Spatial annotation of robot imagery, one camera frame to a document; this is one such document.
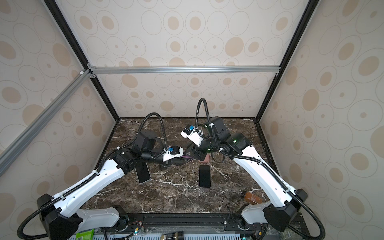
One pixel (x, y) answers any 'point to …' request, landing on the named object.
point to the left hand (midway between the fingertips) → (184, 158)
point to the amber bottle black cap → (252, 198)
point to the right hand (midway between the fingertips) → (188, 149)
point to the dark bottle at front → (176, 235)
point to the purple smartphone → (204, 176)
